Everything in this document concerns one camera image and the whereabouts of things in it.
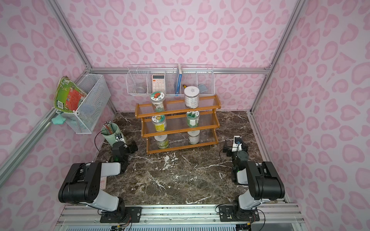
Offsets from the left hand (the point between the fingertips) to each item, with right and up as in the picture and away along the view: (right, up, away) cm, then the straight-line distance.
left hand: (125, 140), depth 94 cm
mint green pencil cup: (-7, +2, -6) cm, 9 cm away
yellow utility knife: (+38, +36, +5) cm, 53 cm away
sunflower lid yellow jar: (+25, +11, -10) cm, 29 cm away
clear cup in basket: (+9, +33, +2) cm, 35 cm away
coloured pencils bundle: (-9, +10, -4) cm, 14 cm away
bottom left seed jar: (+25, 0, -3) cm, 25 cm away
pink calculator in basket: (+21, +37, -1) cm, 43 cm away
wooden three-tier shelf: (+33, +11, +20) cm, 40 cm away
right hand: (+69, +1, -4) cm, 69 cm away
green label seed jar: (+44, +14, -7) cm, 47 cm away
